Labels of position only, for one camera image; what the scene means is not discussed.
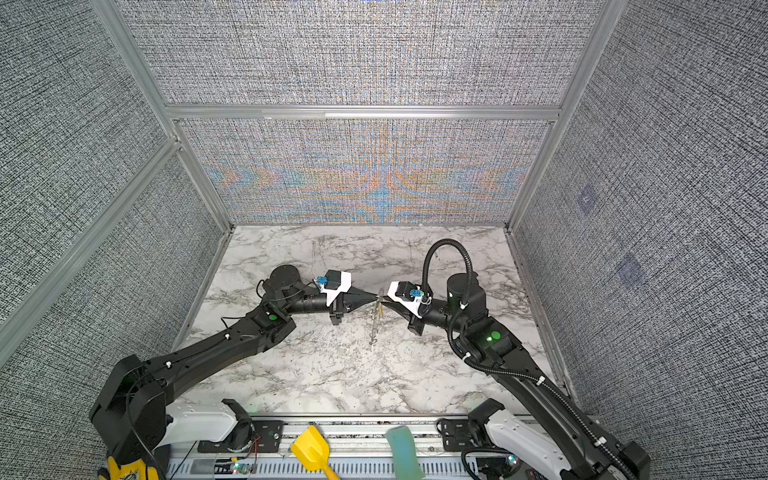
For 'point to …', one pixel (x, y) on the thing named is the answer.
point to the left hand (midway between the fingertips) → (374, 297)
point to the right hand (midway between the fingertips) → (387, 294)
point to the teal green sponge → (405, 455)
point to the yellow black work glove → (116, 473)
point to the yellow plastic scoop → (311, 450)
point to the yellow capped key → (380, 294)
